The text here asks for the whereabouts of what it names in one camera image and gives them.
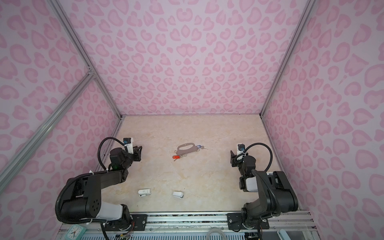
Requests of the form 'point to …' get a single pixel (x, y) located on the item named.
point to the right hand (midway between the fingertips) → (237, 149)
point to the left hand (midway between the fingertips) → (139, 144)
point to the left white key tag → (143, 192)
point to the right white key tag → (179, 194)
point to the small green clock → (76, 232)
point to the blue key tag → (199, 146)
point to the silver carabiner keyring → (183, 153)
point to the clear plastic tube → (215, 229)
